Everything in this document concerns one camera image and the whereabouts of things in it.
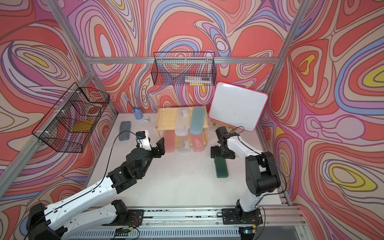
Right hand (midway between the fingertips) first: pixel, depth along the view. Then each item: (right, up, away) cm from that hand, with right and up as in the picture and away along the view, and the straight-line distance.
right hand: (221, 160), depth 90 cm
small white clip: (-53, +26, +25) cm, 64 cm away
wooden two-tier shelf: (-33, +24, -4) cm, 41 cm away
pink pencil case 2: (-14, +9, +8) cm, 19 cm away
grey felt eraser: (-67, +18, +16) cm, 71 cm away
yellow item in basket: (-71, +21, -19) cm, 76 cm away
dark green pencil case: (-1, -4, -2) cm, 5 cm away
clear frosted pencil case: (-24, +23, -4) cm, 34 cm away
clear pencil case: (-24, +9, +6) cm, 26 cm away
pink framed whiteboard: (+14, +34, +11) cm, 39 cm away
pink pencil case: (-34, +13, +11) cm, 38 cm away
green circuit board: (-51, -30, -19) cm, 63 cm away
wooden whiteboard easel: (-1, +24, +18) cm, 30 cm away
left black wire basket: (-80, +21, -16) cm, 84 cm away
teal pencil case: (-15, +24, -4) cm, 29 cm away
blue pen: (-68, +41, +25) cm, 83 cm away
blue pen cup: (-59, +31, +21) cm, 70 cm away
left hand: (-34, +14, -18) cm, 41 cm away
